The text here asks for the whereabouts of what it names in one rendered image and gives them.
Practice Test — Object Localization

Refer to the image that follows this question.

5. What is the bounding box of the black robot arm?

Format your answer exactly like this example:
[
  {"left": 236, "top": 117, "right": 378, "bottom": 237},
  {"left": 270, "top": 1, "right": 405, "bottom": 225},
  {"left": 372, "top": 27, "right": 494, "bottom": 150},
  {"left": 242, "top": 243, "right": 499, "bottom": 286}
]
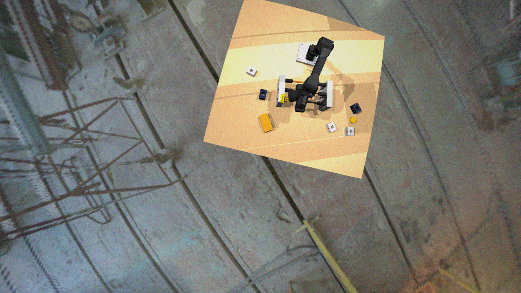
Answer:
[{"left": 288, "top": 37, "right": 334, "bottom": 109}]

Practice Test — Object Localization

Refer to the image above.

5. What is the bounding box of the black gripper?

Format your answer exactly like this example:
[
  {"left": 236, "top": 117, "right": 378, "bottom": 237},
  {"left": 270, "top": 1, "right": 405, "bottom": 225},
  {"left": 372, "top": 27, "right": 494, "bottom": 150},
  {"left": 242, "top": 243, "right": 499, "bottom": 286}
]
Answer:
[{"left": 295, "top": 84, "right": 305, "bottom": 113}]

